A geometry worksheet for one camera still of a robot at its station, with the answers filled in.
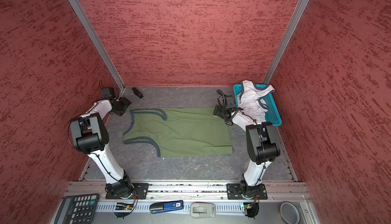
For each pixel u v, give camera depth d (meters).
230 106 0.77
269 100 1.03
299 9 0.79
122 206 0.73
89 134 0.52
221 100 0.80
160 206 0.66
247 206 0.71
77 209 0.68
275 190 0.76
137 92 1.14
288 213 0.70
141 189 0.74
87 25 0.84
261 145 0.47
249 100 1.05
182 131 0.95
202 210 0.68
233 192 0.74
